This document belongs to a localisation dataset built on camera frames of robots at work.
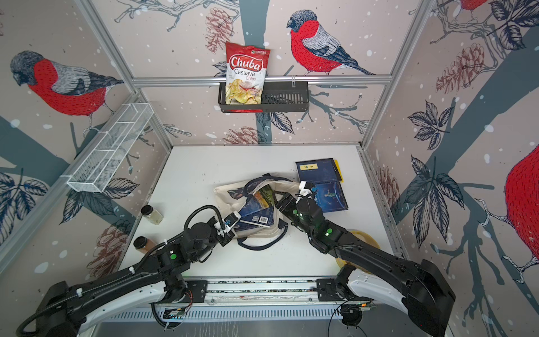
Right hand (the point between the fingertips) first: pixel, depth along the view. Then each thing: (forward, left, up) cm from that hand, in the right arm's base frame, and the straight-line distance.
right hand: (274, 195), depth 75 cm
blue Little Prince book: (+11, -25, -18) cm, 33 cm away
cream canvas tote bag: (+4, +20, -9) cm, 22 cm away
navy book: (+26, -21, -16) cm, 37 cm away
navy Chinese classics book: (-2, +5, -15) cm, 16 cm away
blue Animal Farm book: (+7, +7, -16) cm, 19 cm away
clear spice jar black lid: (-3, +51, -13) cm, 53 cm away
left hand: (-5, +13, -5) cm, 15 cm away
